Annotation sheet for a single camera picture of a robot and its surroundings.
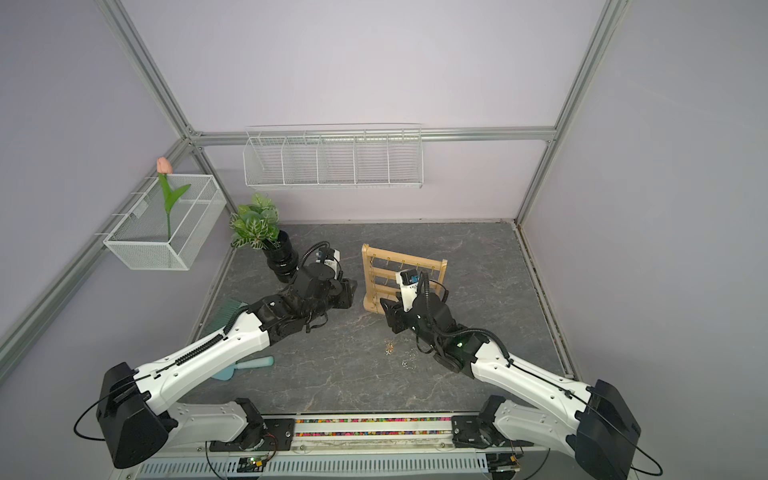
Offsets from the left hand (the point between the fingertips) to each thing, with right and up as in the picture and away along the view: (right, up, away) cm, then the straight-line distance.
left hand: (352, 285), depth 77 cm
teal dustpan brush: (-43, -10, +18) cm, 48 cm away
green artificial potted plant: (-29, +17, +7) cm, 34 cm away
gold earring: (+9, -20, +11) cm, 25 cm away
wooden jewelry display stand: (+7, +3, +6) cm, 10 cm away
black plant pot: (-26, +7, +18) cm, 32 cm away
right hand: (+9, -3, -2) cm, 10 cm away
